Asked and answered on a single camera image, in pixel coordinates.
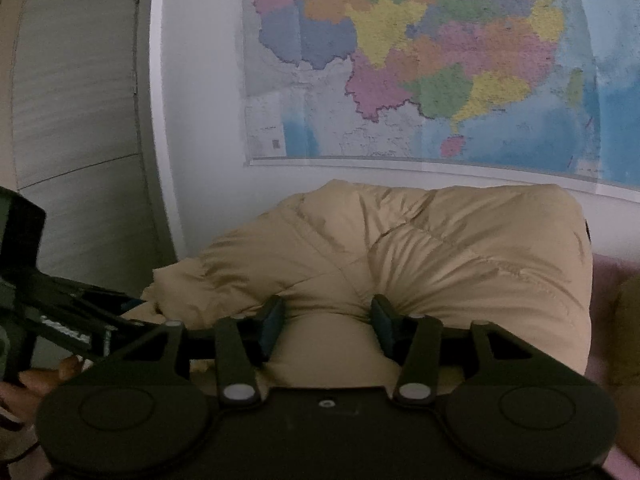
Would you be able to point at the grey wardrobe door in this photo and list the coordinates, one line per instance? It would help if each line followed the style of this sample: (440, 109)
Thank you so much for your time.
(77, 137)

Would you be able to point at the colourful wall map poster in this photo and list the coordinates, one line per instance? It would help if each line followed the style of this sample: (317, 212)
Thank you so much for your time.
(542, 86)

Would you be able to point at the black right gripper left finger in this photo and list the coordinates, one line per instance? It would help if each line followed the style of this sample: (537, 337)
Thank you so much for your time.
(243, 344)

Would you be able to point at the person's left hand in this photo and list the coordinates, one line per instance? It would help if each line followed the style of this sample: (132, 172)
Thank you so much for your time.
(22, 402)

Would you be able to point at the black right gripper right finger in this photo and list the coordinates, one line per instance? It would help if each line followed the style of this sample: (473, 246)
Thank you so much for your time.
(411, 341)

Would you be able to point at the tan puffer jacket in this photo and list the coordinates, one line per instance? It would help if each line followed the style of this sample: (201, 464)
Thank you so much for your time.
(517, 256)

